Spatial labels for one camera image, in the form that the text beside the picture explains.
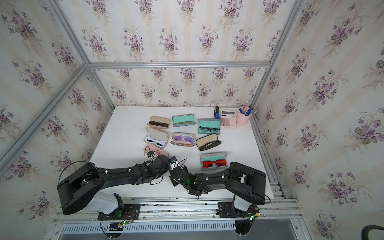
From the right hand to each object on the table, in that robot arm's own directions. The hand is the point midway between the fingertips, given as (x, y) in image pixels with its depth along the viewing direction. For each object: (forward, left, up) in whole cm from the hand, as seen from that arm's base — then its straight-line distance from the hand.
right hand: (173, 172), depth 83 cm
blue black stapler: (+47, -29, -1) cm, 55 cm away
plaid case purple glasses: (+23, -4, -1) cm, 23 cm away
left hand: (+4, +2, -4) cm, 6 cm away
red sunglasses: (+6, -20, -2) cm, 21 cm away
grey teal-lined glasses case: (+40, -4, -1) cm, 40 cm away
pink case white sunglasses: (+23, +13, -1) cm, 27 cm away
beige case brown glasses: (+37, +14, -1) cm, 40 cm away
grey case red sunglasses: (+8, -23, +4) cm, 25 cm away
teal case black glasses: (+35, -22, -2) cm, 41 cm away
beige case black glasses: (+21, -21, -2) cm, 30 cm away
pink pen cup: (+40, -47, 0) cm, 62 cm away
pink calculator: (+42, -37, -2) cm, 57 cm away
